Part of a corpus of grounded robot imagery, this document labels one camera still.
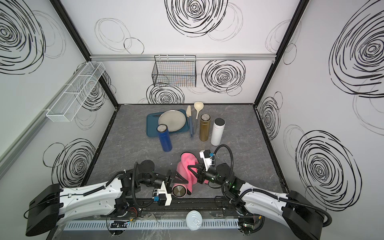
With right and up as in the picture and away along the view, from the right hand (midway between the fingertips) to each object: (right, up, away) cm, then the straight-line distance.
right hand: (188, 170), depth 71 cm
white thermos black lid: (+16, +21, +9) cm, 28 cm away
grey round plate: (-11, +24, +37) cm, 46 cm away
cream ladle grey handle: (+6, +35, +44) cm, 57 cm away
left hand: (-1, -4, -7) cm, 8 cm away
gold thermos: (+9, +20, +15) cm, 27 cm away
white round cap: (+3, -21, -6) cm, 21 cm away
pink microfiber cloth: (-1, +4, +2) cm, 5 cm away
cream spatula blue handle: (-2, +29, +40) cm, 50 cm away
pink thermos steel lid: (-3, -5, -10) cm, 12 cm away
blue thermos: (-14, +14, +13) cm, 24 cm away
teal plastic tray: (-29, +21, +39) cm, 53 cm away
